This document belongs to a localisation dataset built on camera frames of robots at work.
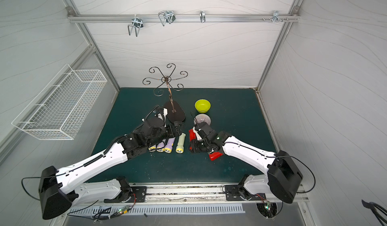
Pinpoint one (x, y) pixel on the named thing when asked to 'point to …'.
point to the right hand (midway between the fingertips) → (191, 148)
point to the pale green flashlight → (180, 147)
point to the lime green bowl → (202, 106)
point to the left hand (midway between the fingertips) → (179, 126)
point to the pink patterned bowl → (202, 117)
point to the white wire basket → (60, 109)
